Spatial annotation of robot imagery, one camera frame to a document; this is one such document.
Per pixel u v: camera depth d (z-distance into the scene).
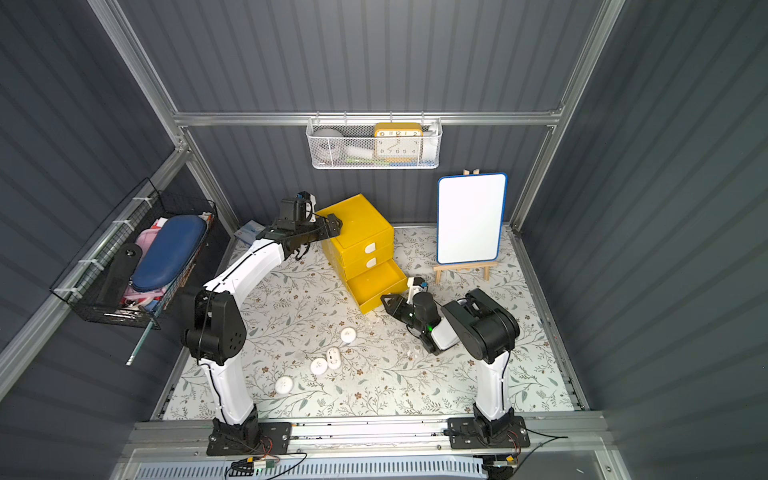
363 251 0.89
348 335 0.90
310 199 0.85
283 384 0.81
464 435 0.73
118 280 0.63
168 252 0.68
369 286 0.98
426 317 0.76
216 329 0.51
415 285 0.91
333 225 0.85
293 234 0.70
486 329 0.53
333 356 0.85
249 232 1.19
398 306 0.86
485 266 1.02
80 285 0.60
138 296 0.66
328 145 0.83
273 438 0.74
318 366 0.84
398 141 0.89
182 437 0.76
